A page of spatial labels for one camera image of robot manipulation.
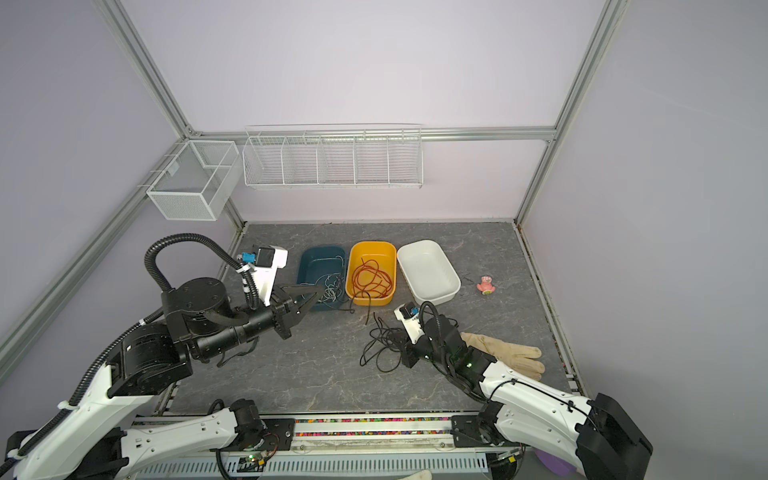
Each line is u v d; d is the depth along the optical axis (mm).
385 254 1087
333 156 990
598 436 409
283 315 445
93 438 387
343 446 732
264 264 441
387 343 887
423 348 694
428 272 1050
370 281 1032
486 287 988
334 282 1014
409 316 680
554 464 701
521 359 852
